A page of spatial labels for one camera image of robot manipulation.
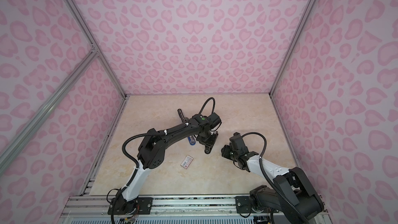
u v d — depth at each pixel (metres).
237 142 0.69
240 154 0.68
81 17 0.80
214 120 0.75
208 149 0.90
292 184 0.46
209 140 0.80
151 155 0.57
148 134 0.57
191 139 0.93
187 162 0.86
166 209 0.72
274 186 0.42
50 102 0.65
